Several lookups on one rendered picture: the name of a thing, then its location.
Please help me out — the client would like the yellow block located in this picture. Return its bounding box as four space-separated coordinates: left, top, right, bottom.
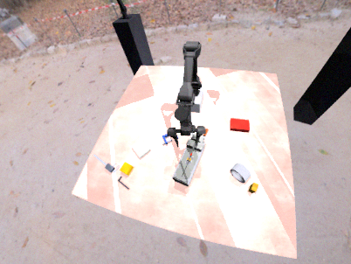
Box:
120 162 133 175

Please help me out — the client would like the small orange block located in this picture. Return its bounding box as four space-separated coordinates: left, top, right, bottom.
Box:
248 183 258 193

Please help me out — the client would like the red rectangular block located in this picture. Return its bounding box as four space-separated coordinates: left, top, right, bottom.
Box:
230 118 250 133

